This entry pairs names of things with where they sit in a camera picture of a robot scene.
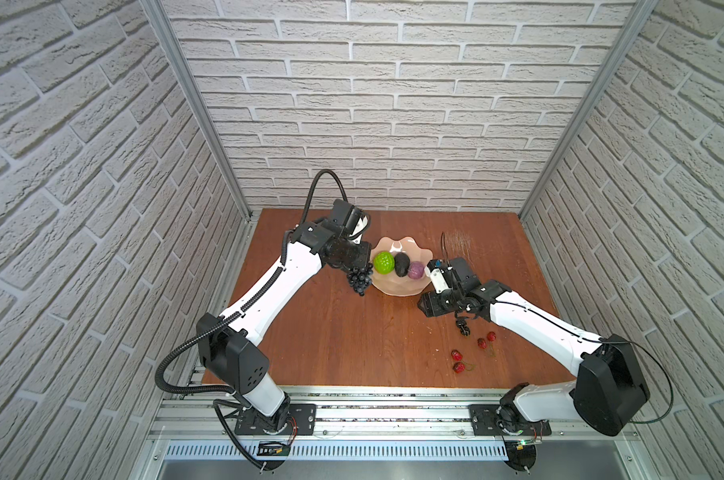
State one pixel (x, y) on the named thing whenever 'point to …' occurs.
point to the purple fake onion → (416, 270)
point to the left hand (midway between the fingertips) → (369, 247)
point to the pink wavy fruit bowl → (392, 284)
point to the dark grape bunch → (360, 277)
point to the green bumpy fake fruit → (383, 262)
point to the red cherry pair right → (491, 337)
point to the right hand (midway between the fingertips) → (428, 298)
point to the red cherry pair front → (460, 366)
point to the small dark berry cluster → (463, 328)
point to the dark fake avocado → (402, 263)
